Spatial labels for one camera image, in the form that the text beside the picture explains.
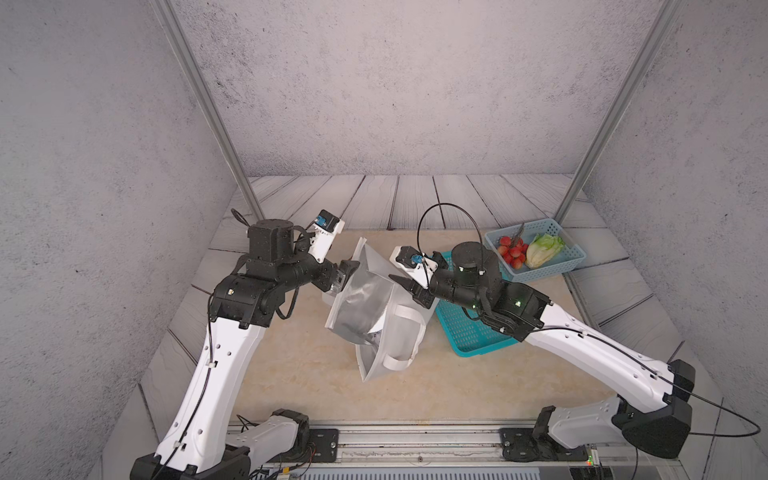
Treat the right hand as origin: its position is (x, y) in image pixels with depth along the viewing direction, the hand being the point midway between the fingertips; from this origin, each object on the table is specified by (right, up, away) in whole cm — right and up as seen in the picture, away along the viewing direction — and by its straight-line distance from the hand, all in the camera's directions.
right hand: (399, 265), depth 63 cm
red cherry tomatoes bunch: (+42, +3, +45) cm, 62 cm away
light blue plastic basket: (+62, +3, +45) cm, 77 cm away
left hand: (-11, +3, +2) cm, 12 cm away
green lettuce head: (+52, +4, +45) cm, 69 cm away
